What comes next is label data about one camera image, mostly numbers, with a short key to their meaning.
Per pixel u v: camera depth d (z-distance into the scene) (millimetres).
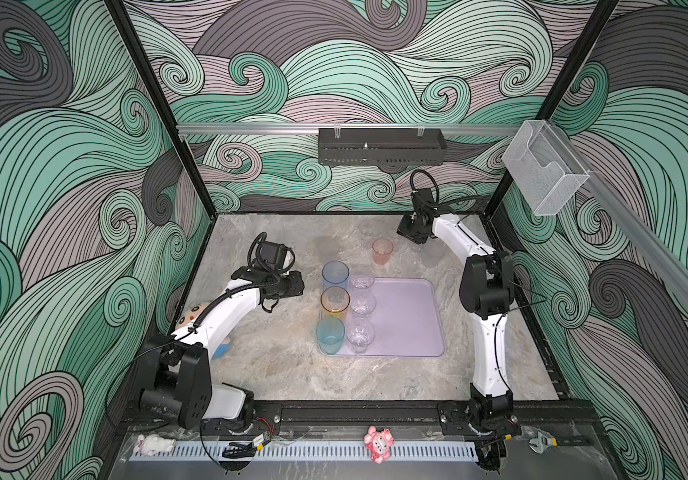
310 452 634
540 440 698
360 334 877
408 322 916
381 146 994
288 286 760
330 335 857
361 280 987
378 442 671
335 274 925
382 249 1067
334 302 846
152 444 678
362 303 890
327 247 1088
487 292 592
